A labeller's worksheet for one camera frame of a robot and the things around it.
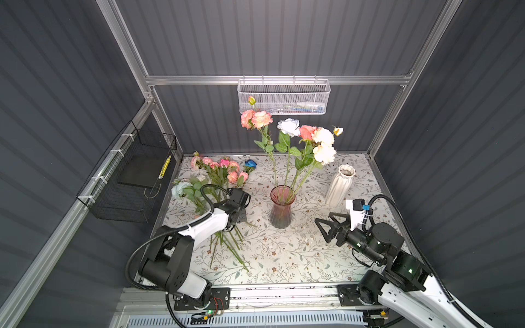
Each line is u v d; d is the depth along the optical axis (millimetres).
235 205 708
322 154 667
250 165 1112
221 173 1047
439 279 736
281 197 823
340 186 857
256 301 738
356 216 585
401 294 598
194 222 516
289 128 707
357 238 581
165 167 787
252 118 731
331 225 581
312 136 675
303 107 912
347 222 579
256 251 848
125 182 735
